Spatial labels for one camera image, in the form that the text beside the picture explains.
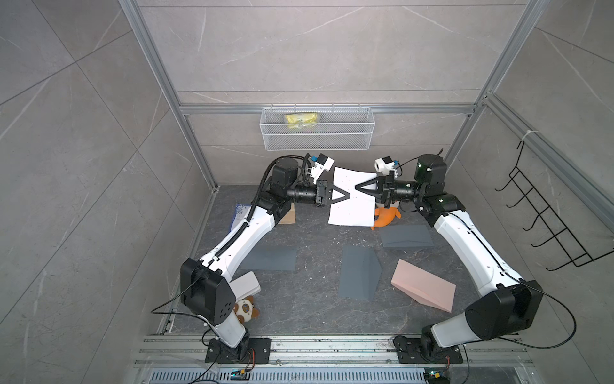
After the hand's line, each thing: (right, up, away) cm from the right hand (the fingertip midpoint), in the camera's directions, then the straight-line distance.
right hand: (359, 190), depth 65 cm
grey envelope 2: (-30, -26, +31) cm, 50 cm away
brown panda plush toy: (-36, -39, +14) cm, 55 cm away
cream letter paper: (-23, -10, +42) cm, 49 cm away
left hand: (-3, -2, -1) cm, 3 cm away
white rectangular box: (-37, -33, +17) cm, 52 cm away
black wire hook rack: (+54, -16, -6) cm, 57 cm away
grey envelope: (+6, -30, +25) cm, 40 cm away
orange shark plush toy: (+19, -9, +38) cm, 43 cm away
